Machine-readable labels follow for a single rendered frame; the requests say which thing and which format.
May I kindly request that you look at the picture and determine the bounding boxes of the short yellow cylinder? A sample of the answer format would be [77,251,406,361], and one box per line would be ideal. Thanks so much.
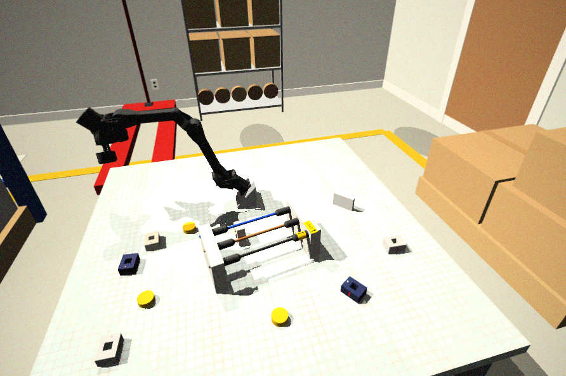
[271,308,288,327]
[183,222,196,234]
[137,290,155,308]

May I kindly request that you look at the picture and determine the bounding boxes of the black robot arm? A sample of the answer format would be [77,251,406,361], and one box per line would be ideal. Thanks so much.
[76,107,251,196]

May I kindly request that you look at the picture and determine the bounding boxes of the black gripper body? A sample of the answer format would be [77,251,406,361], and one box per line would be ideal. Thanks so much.
[93,130,117,164]

